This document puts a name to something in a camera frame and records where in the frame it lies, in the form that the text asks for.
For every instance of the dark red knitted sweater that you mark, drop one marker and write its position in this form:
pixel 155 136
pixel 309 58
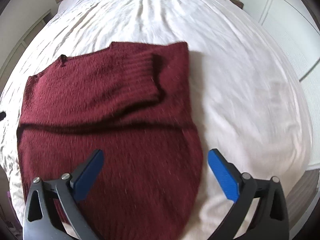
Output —
pixel 112 105

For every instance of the bed with white sheet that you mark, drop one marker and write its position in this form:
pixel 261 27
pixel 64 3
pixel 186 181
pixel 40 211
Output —
pixel 225 80

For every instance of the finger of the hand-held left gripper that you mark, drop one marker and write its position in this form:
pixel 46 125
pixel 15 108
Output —
pixel 2 116

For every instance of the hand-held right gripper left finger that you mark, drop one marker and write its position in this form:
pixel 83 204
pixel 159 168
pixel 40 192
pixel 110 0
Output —
pixel 88 173

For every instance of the white wardrobe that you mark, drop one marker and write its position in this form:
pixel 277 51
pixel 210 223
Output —
pixel 287 17

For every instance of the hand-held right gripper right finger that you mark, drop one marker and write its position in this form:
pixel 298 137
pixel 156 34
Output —
pixel 222 173

